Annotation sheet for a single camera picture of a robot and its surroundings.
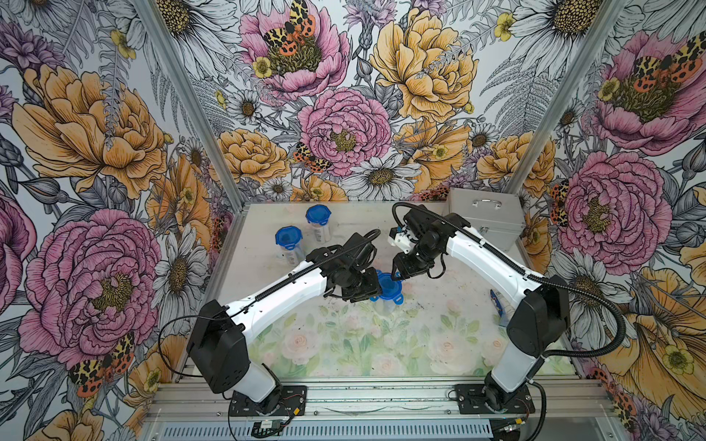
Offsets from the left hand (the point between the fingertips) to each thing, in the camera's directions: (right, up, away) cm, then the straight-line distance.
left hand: (374, 300), depth 77 cm
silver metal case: (+45, +24, +22) cm, 55 cm away
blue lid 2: (-29, +17, +19) cm, 39 cm away
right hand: (+8, +5, +3) cm, 10 cm away
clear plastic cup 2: (+4, -5, +10) cm, 12 cm away
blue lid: (-19, +25, +23) cm, 39 cm away
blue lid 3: (+5, +2, +5) cm, 7 cm away
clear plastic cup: (-18, +18, +27) cm, 38 cm away
